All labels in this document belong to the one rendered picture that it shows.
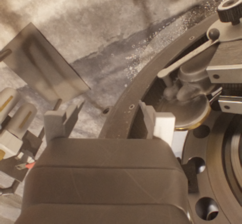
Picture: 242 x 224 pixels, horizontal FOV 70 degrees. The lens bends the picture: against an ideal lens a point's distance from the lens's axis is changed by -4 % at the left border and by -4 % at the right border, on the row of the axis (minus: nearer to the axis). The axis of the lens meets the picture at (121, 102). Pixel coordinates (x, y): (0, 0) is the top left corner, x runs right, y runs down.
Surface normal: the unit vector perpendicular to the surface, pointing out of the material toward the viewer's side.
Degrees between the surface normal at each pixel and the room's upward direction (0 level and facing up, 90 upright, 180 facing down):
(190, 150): 90
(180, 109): 90
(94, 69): 0
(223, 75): 35
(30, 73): 0
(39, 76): 0
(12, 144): 90
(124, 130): 90
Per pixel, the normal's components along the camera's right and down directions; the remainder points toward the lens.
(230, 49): -0.55, -0.67
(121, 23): -0.11, 0.65
